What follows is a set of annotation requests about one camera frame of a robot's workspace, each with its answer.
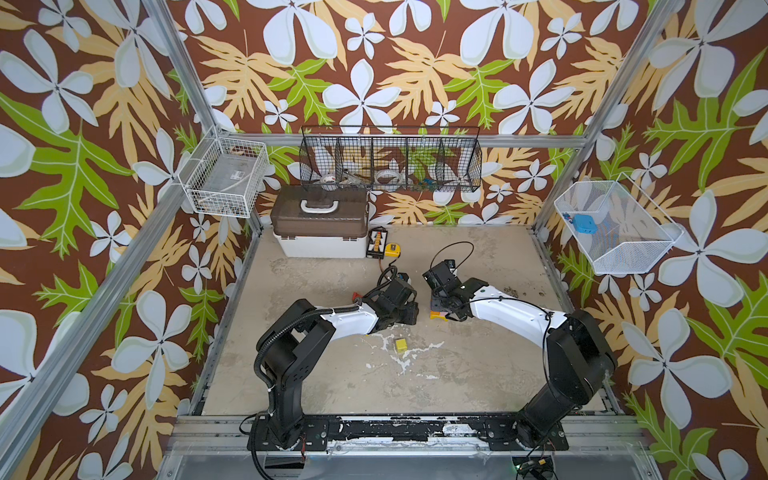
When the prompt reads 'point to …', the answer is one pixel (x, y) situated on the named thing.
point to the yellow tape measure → (392, 249)
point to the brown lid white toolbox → (320, 222)
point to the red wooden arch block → (356, 295)
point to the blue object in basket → (584, 223)
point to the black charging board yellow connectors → (377, 243)
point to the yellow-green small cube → (401, 345)
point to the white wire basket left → (225, 176)
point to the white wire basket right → (619, 229)
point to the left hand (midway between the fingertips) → (412, 305)
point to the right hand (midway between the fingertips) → (440, 298)
